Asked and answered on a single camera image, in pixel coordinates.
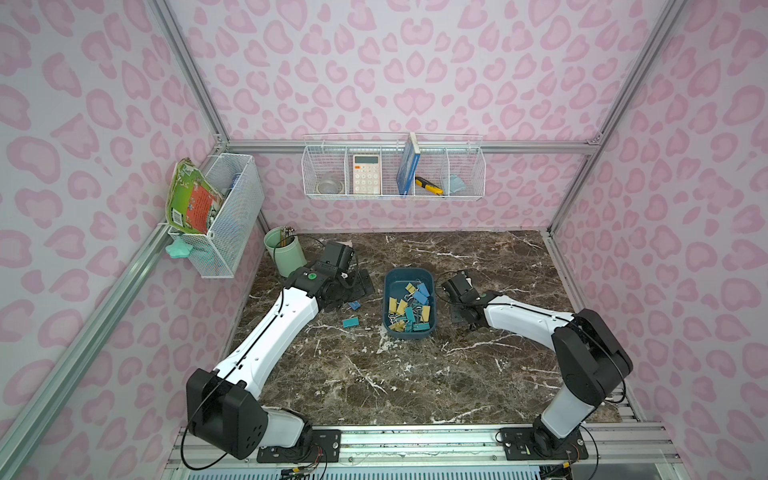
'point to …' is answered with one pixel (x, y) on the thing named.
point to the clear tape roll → (330, 187)
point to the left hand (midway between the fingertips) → (357, 284)
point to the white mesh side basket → (218, 253)
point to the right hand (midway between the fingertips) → (462, 305)
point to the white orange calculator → (366, 174)
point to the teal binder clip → (351, 322)
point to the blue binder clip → (355, 305)
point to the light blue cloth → (456, 183)
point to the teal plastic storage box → (394, 286)
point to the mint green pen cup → (286, 250)
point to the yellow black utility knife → (428, 186)
